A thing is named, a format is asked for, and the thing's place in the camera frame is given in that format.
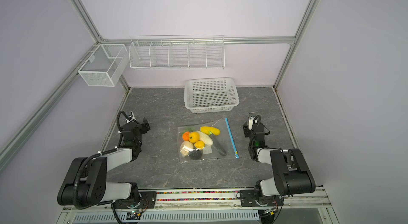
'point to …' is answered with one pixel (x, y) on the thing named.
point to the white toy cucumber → (205, 138)
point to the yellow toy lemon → (200, 145)
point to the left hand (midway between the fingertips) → (138, 121)
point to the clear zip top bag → (209, 153)
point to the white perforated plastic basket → (211, 95)
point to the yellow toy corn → (210, 130)
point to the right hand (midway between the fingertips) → (254, 122)
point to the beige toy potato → (185, 147)
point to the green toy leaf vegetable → (189, 129)
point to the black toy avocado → (195, 155)
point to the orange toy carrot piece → (185, 136)
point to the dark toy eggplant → (216, 144)
